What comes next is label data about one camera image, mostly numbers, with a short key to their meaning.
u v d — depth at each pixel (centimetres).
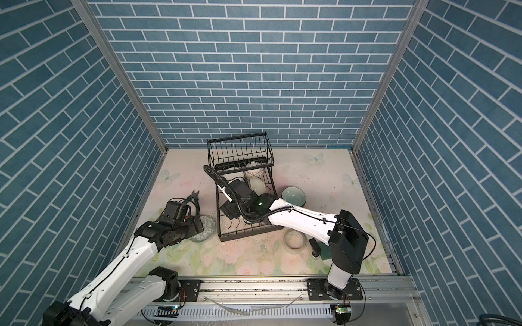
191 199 99
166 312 72
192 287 74
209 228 88
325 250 81
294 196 93
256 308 71
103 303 42
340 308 74
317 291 74
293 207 51
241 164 108
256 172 102
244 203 58
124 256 49
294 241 87
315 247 81
